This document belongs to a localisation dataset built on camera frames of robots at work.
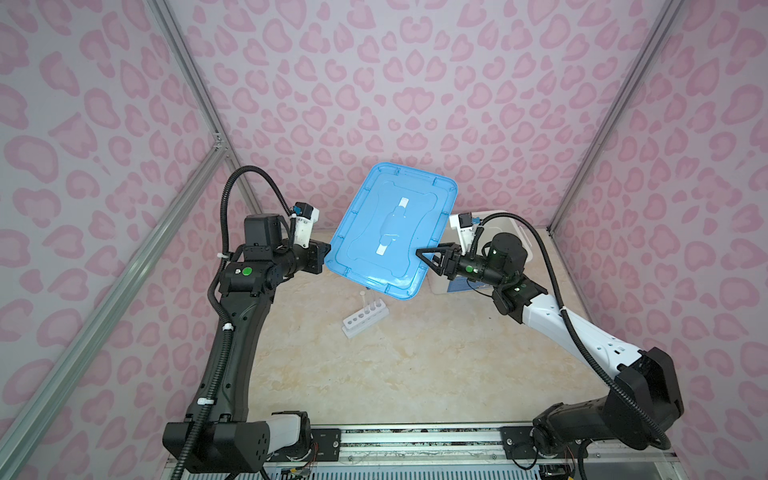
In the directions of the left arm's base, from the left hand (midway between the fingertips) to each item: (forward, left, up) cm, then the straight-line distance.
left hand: (328, 241), depth 71 cm
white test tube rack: (-4, -6, -31) cm, 32 cm away
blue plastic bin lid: (+8, -16, +1) cm, 18 cm away
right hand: (-4, -22, 0) cm, 22 cm away
